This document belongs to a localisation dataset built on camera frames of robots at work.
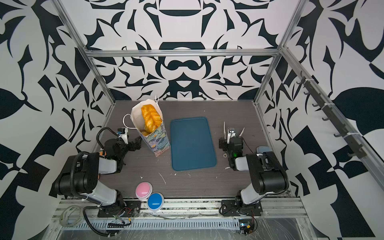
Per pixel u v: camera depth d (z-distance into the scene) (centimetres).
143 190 79
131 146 83
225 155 89
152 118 87
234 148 73
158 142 81
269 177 46
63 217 70
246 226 71
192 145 97
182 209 76
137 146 85
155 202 75
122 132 80
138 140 83
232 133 81
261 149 95
